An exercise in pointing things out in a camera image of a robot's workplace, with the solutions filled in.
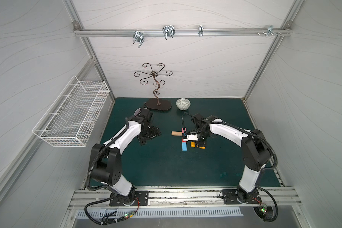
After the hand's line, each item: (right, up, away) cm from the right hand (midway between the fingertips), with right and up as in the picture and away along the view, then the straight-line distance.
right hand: (197, 141), depth 90 cm
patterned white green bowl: (-8, +25, +24) cm, 36 cm away
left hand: (-27, +3, -4) cm, 27 cm away
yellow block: (-4, -1, -6) cm, 7 cm away
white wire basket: (-66, +15, -22) cm, 71 cm away
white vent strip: (-25, -32, -20) cm, 46 cm away
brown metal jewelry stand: (-29, +25, +24) cm, 46 cm away
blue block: (-9, -4, 0) cm, 9 cm away
